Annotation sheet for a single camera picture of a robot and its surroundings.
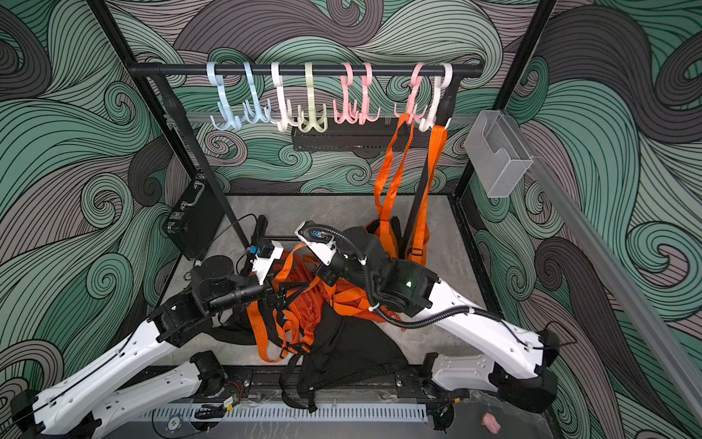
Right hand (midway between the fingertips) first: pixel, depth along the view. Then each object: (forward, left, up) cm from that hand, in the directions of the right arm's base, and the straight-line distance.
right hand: (309, 246), depth 60 cm
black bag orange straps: (-12, -7, -38) cm, 40 cm away
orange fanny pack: (+5, -27, -11) cm, 30 cm away
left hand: (-3, +2, -6) cm, 7 cm away
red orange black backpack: (-5, +12, -33) cm, 35 cm away
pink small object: (-30, -43, -34) cm, 62 cm away
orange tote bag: (+1, -10, -30) cm, 31 cm away
